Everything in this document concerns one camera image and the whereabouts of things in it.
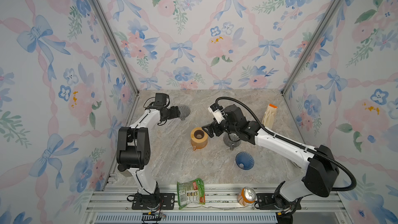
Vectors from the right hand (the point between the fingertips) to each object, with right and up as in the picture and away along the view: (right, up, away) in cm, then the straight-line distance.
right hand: (208, 122), depth 80 cm
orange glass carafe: (-4, -15, +13) cm, 20 cm away
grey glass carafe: (+11, -8, -9) cm, 16 cm away
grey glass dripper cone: (-15, +5, +24) cm, 28 cm away
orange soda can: (+16, -31, -13) cm, 37 cm away
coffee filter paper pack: (+39, 0, +18) cm, 43 cm away
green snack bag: (-8, -33, -6) cm, 35 cm away
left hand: (-20, +5, +16) cm, 26 cm away
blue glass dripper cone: (+20, -21, +4) cm, 29 cm away
